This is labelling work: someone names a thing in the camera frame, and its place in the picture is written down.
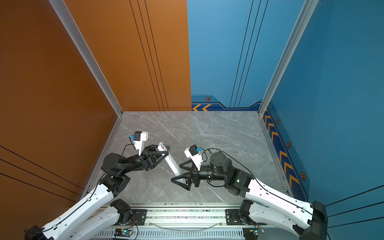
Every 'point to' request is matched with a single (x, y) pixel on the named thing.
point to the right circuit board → (252, 233)
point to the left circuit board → (123, 232)
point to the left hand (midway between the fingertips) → (167, 153)
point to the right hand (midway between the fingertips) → (176, 174)
